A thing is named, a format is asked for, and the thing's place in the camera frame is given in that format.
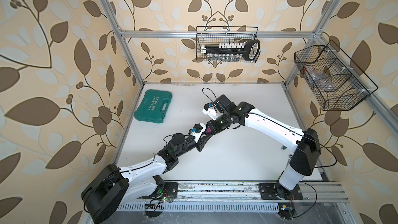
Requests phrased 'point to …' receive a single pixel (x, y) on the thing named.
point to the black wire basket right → (338, 83)
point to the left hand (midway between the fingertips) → (207, 129)
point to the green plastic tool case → (153, 106)
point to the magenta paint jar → (208, 130)
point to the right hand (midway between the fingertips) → (207, 131)
